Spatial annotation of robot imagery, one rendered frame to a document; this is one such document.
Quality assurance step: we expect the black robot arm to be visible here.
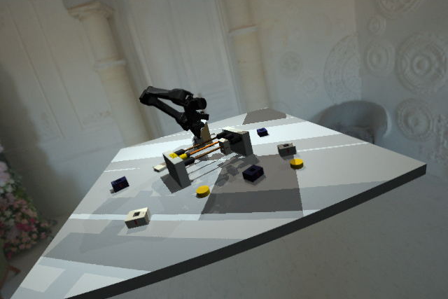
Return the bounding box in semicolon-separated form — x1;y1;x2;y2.
139;86;209;131

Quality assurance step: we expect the yellow disc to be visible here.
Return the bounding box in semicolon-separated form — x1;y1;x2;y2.
196;186;210;197
290;158;303;169

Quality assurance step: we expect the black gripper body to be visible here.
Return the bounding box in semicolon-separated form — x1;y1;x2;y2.
184;110;205;130

